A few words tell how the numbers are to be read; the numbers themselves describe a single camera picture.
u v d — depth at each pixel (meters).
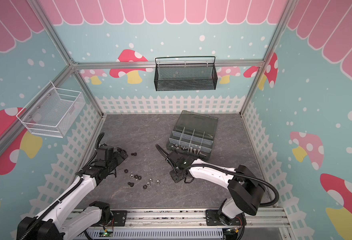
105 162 0.63
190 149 0.97
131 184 0.85
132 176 0.87
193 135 1.03
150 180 0.87
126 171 0.90
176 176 0.74
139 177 0.87
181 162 0.65
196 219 0.75
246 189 0.43
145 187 0.85
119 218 0.75
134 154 0.97
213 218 0.74
